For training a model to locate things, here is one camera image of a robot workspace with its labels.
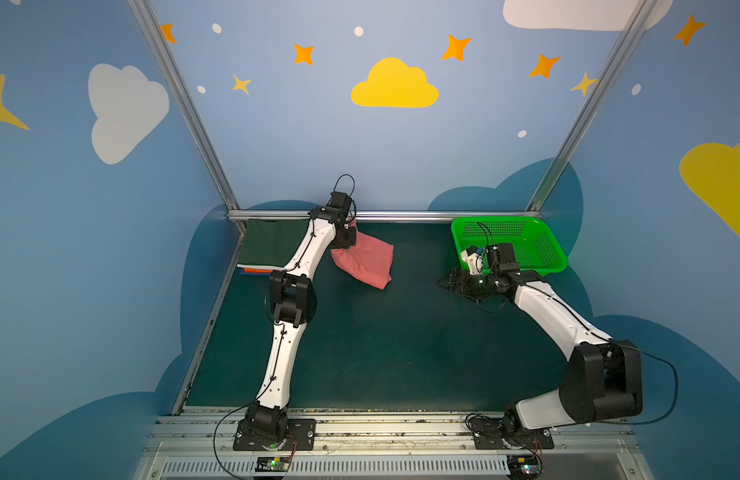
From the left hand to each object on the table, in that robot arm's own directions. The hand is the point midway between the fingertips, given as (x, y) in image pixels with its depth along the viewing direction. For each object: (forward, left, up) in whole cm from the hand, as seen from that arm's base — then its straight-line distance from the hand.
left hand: (350, 242), depth 103 cm
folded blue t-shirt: (-8, +38, -8) cm, 39 cm away
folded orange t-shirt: (-6, +35, -9) cm, 36 cm away
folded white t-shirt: (-7, +32, -5) cm, 33 cm away
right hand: (-20, -31, +5) cm, 37 cm away
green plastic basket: (+7, -72, -9) cm, 72 cm away
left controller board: (-63, +15, -11) cm, 66 cm away
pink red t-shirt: (-2, -7, -7) cm, 10 cm away
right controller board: (-62, -47, -11) cm, 79 cm away
